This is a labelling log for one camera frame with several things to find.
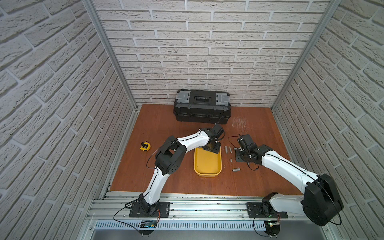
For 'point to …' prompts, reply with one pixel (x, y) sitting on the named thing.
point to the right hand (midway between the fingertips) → (240, 156)
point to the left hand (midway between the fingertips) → (217, 148)
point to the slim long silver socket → (231, 160)
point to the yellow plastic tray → (207, 163)
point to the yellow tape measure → (145, 146)
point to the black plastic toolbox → (202, 106)
